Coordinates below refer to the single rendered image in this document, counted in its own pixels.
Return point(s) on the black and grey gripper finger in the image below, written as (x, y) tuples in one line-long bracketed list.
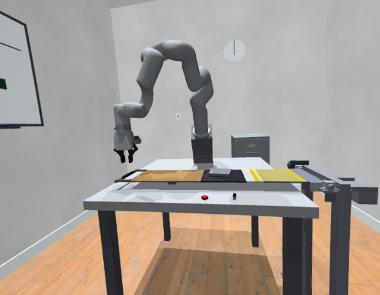
[(121, 154), (131, 152)]

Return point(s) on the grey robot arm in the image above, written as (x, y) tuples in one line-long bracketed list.
[(198, 81)]

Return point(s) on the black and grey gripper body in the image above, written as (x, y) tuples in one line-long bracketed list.
[(123, 140)]

